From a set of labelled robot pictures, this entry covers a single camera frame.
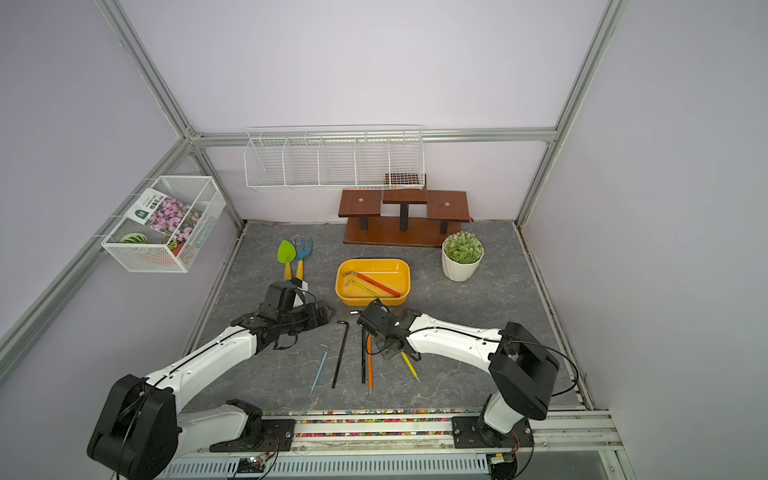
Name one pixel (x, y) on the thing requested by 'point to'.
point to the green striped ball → (134, 238)
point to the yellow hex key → (410, 365)
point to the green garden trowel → (286, 252)
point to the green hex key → (348, 282)
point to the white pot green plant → (461, 254)
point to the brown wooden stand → (412, 217)
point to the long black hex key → (363, 353)
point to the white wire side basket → (162, 254)
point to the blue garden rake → (304, 251)
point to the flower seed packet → (177, 220)
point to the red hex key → (359, 275)
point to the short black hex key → (340, 354)
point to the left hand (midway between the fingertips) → (325, 316)
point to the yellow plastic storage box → (359, 281)
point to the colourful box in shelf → (403, 178)
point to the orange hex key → (370, 364)
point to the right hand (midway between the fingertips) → (392, 337)
